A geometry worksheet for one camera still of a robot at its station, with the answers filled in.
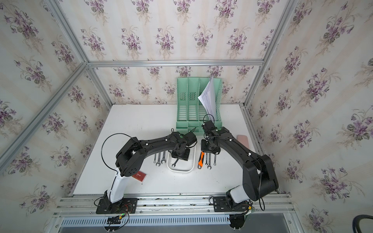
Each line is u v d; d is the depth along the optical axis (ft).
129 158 1.69
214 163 2.89
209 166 2.85
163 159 2.95
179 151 2.54
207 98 2.97
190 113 3.76
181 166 2.82
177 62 3.17
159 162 2.89
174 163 2.89
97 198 2.38
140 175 2.62
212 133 2.04
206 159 2.94
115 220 2.35
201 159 2.89
